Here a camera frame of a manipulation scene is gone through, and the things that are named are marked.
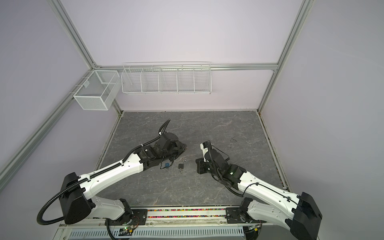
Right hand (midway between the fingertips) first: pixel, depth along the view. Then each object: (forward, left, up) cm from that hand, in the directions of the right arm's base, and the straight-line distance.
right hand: (196, 161), depth 77 cm
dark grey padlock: (+5, +10, -15) cm, 19 cm away
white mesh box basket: (+44, +64, +12) cm, 79 cm away
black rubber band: (+25, -26, -17) cm, 40 cm away
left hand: (+5, +4, +5) cm, 8 cm away
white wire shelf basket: (+53, +20, +15) cm, 58 cm away
